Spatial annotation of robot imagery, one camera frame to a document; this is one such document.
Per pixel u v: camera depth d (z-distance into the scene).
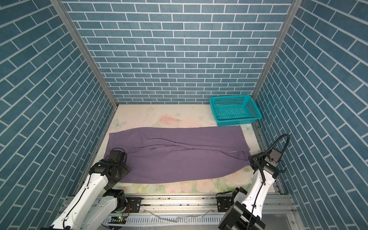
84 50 0.87
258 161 0.56
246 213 0.41
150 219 0.71
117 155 0.65
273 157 0.59
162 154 0.93
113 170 0.58
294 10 0.72
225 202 0.74
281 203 0.75
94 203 0.50
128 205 0.72
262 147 1.01
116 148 0.69
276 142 0.61
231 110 1.19
